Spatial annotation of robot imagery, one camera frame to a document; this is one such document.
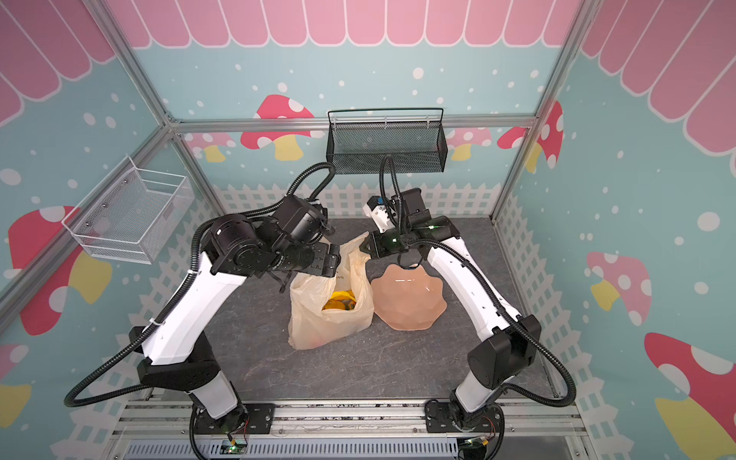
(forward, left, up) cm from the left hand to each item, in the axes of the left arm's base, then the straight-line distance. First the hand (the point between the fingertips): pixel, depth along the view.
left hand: (320, 263), depth 64 cm
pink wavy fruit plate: (+9, -23, -33) cm, 41 cm away
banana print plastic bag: (-7, +4, -18) cm, 20 cm away
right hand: (+10, -8, -6) cm, 14 cm away
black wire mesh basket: (+50, -5, +1) cm, 50 cm away
